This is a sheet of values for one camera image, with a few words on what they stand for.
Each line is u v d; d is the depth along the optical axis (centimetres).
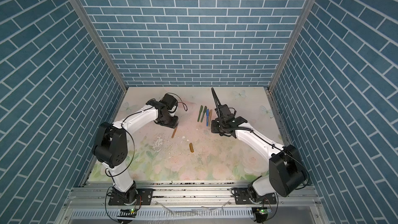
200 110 108
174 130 97
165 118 77
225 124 65
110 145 48
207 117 105
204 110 108
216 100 69
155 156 87
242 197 74
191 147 91
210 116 105
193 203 73
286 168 43
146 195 74
